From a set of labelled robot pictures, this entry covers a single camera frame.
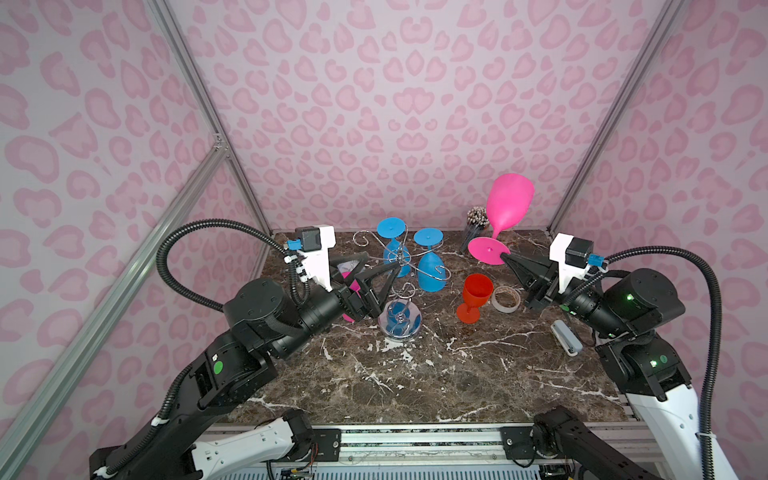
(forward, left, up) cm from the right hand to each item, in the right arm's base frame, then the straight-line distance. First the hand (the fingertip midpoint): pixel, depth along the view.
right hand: (507, 254), depth 51 cm
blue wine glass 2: (+9, +11, -16) cm, 21 cm away
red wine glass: (+13, -3, -32) cm, 35 cm away
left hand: (-4, +21, +3) cm, 21 cm away
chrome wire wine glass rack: (+11, +18, -44) cm, 49 cm away
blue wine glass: (+13, +20, -15) cm, 28 cm away
